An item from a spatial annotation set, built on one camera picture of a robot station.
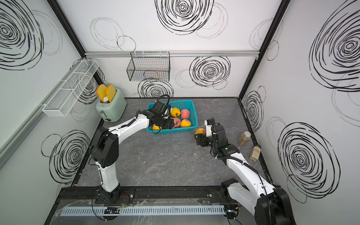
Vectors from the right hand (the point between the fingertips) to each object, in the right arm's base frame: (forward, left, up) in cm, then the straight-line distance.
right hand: (201, 135), depth 82 cm
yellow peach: (+22, +17, -7) cm, 29 cm away
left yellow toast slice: (+27, +67, +9) cm, 73 cm away
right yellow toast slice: (+29, +62, +7) cm, 69 cm away
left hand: (+10, +19, -4) cm, 22 cm away
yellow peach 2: (+14, +9, -7) cm, 18 cm away
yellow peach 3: (+4, +27, +1) cm, 28 cm away
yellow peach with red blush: (+8, -1, -8) cm, 11 cm away
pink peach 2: (+12, +15, -4) cm, 19 cm away
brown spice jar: (+2, -28, -6) cm, 28 cm away
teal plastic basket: (+31, +8, -7) cm, 32 cm away
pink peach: (+22, +10, -7) cm, 25 cm away
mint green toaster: (+18, +61, -2) cm, 64 cm away
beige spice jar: (-5, -34, -11) cm, 36 cm away
